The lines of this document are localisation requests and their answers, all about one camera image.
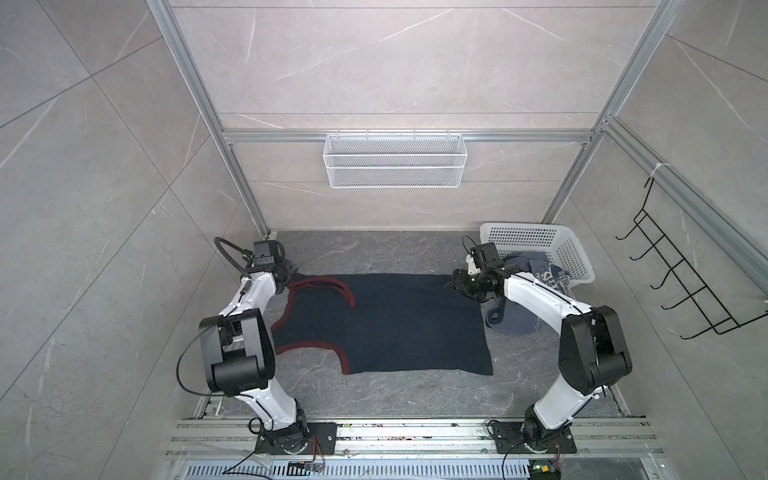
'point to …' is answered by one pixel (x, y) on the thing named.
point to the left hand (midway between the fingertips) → (289, 262)
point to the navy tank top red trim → (386, 324)
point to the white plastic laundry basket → (553, 240)
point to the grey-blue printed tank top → (538, 266)
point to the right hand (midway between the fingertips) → (453, 284)
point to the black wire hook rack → (681, 273)
